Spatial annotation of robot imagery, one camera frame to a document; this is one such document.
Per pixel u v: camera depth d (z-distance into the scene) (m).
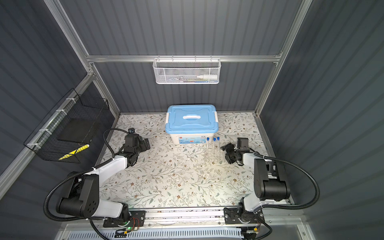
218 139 0.87
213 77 0.93
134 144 0.72
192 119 0.94
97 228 0.70
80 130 0.72
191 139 0.96
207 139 0.87
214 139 0.86
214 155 0.96
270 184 0.45
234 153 0.83
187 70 1.24
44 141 0.62
